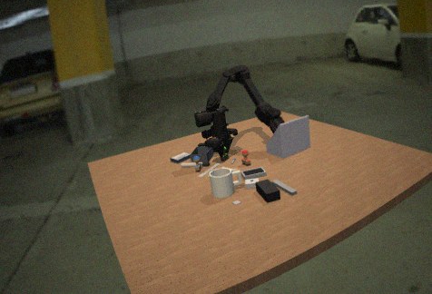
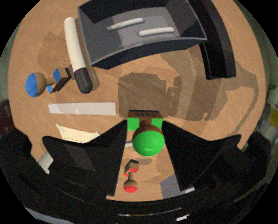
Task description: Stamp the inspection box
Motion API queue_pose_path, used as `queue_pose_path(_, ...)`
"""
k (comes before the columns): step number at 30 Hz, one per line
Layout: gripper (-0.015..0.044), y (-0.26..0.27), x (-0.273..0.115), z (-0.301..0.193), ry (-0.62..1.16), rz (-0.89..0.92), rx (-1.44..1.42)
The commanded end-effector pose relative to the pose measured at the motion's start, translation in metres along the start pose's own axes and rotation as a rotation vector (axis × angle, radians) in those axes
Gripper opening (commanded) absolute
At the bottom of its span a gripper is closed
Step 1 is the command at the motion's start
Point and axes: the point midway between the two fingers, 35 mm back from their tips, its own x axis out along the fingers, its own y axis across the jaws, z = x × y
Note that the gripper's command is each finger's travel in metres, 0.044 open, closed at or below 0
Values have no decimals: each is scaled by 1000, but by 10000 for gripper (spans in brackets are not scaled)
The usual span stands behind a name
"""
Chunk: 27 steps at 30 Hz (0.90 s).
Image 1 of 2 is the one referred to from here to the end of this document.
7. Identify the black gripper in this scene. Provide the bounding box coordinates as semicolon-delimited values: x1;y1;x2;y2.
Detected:
205;122;238;157

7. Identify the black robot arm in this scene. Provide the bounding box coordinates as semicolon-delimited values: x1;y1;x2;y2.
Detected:
194;65;284;139

